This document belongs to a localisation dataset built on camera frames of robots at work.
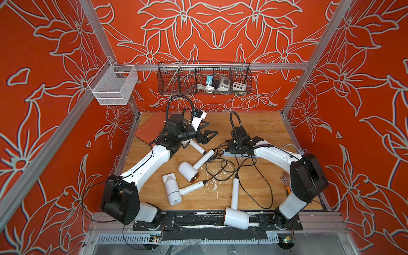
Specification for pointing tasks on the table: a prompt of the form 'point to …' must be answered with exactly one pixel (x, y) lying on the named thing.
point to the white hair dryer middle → (190, 172)
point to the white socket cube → (239, 86)
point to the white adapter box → (224, 84)
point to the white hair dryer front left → (175, 194)
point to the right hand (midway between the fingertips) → (229, 147)
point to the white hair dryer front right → (232, 216)
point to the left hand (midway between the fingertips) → (212, 127)
